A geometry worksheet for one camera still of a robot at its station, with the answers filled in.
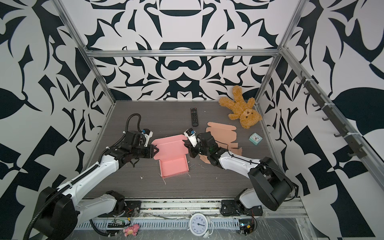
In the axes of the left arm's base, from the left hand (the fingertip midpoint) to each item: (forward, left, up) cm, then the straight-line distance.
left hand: (157, 147), depth 83 cm
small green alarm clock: (+10, -61, -10) cm, 62 cm away
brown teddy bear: (+31, -55, -5) cm, 64 cm away
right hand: (+2, -16, 0) cm, 16 cm away
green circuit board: (-32, +15, -11) cm, 37 cm away
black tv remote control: (+28, -22, -9) cm, 37 cm away
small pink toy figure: (-36, +9, -8) cm, 38 cm away
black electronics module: (-36, -43, -13) cm, 58 cm away
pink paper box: (-1, -7, -8) cm, 11 cm away
